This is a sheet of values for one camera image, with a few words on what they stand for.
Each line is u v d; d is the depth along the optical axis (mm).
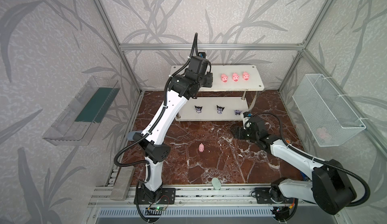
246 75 771
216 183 757
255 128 670
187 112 1006
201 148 886
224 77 769
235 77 770
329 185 410
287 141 929
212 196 752
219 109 956
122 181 753
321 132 739
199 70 525
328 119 627
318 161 450
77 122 645
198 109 961
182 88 482
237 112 966
